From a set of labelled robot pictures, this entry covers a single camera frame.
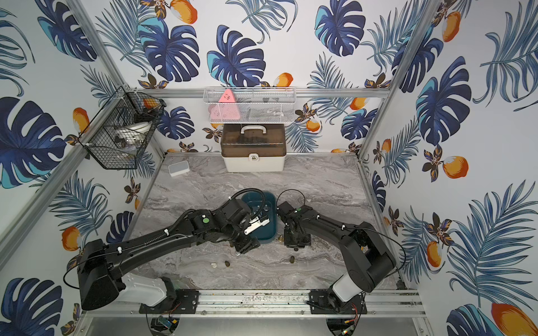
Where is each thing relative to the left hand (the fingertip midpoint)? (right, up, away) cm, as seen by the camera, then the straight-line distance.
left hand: (256, 235), depth 74 cm
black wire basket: (-56, +37, +9) cm, 68 cm away
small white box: (-44, +26, +39) cm, 65 cm away
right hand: (+15, -7, +12) cm, 21 cm away
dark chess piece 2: (+14, -11, +8) cm, 19 cm away
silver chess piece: (-17, -14, +8) cm, 23 cm away
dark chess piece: (-12, -13, +8) cm, 19 cm away
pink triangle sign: (-14, +50, +16) cm, 54 cm away
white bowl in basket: (-46, +38, +6) cm, 60 cm away
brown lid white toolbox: (-3, +35, +28) cm, 45 cm away
